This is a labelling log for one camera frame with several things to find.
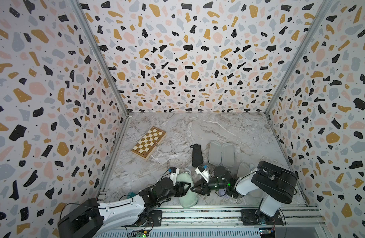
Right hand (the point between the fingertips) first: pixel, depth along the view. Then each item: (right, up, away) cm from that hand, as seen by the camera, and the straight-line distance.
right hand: (193, 189), depth 79 cm
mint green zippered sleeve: (-2, -4, -3) cm, 6 cm away
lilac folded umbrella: (+15, -1, -2) cm, 15 cm away
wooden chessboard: (-30, +23, +21) cm, 43 cm away
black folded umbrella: (+3, +13, +16) cm, 21 cm away
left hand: (-1, +1, +1) cm, 2 cm away
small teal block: (-34, -3, +1) cm, 34 cm away
